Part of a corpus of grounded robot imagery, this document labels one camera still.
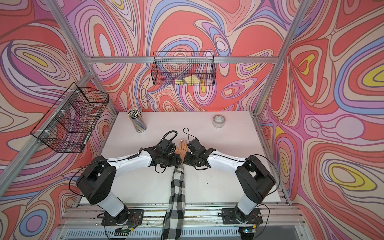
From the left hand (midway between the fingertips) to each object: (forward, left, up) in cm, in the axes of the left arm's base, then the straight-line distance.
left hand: (179, 163), depth 89 cm
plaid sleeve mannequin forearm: (-32, +1, +2) cm, 32 cm away
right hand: (-1, -4, +1) cm, 4 cm away
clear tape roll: (+36, -28, -2) cm, 46 cm away
